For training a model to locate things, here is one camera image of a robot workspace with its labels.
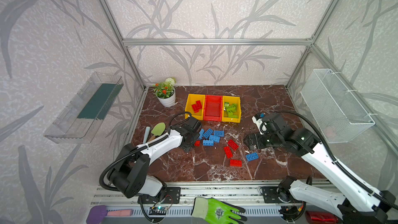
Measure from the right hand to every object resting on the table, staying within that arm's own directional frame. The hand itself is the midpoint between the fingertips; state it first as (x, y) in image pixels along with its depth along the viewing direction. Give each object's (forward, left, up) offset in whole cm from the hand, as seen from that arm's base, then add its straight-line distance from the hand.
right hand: (250, 134), depth 72 cm
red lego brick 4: (+2, +6, -19) cm, 20 cm away
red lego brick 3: (+4, +27, -18) cm, 33 cm away
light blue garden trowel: (+11, +58, -18) cm, 62 cm away
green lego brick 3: (+23, +5, -19) cm, 31 cm away
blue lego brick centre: (+7, +16, -19) cm, 26 cm away
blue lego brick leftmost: (+11, +24, -17) cm, 31 cm away
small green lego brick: (+32, +7, -18) cm, 38 cm away
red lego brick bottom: (-7, +5, -19) cm, 21 cm away
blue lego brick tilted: (+11, +21, -19) cm, 30 cm away
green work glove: (-29, +17, -19) cm, 38 cm away
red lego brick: (+32, +27, -19) cm, 46 cm away
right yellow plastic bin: (+34, +4, -16) cm, 38 cm away
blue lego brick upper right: (+10, +14, -19) cm, 26 cm away
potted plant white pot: (+33, +48, -6) cm, 59 cm away
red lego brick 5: (-1, +9, -19) cm, 22 cm away
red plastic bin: (+30, +17, -20) cm, 40 cm away
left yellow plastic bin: (+36, +33, -18) cm, 51 cm away
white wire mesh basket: (+2, -35, +12) cm, 37 cm away
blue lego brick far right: (-4, -4, -20) cm, 20 cm away
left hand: (+7, +26, -15) cm, 31 cm away
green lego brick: (+27, +5, -17) cm, 32 cm away
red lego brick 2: (+30, +30, -19) cm, 47 cm away
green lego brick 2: (+30, +3, -17) cm, 34 cm away
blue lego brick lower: (+4, +20, -19) cm, 28 cm away
